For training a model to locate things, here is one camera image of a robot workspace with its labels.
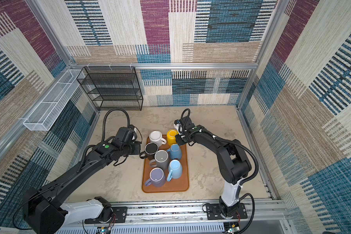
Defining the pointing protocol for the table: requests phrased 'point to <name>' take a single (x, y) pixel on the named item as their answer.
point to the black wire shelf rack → (112, 88)
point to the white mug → (156, 136)
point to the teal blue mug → (175, 151)
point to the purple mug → (157, 178)
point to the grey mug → (161, 160)
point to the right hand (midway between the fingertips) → (180, 141)
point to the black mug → (150, 149)
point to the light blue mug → (175, 170)
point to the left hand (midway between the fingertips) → (139, 144)
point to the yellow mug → (171, 134)
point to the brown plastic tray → (180, 185)
